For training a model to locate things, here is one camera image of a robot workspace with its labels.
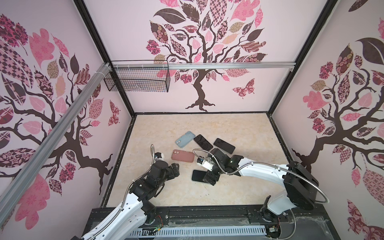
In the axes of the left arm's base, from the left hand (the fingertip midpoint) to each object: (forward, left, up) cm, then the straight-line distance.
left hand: (173, 169), depth 80 cm
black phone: (+21, -33, -9) cm, 40 cm away
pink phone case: (+14, -4, -10) cm, 17 cm away
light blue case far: (+26, -4, -9) cm, 28 cm away
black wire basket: (+75, +36, +7) cm, 84 cm away
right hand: (+2, -19, -4) cm, 19 cm away
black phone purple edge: (+22, -17, -8) cm, 29 cm away
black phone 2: (0, -14, -10) cm, 17 cm away
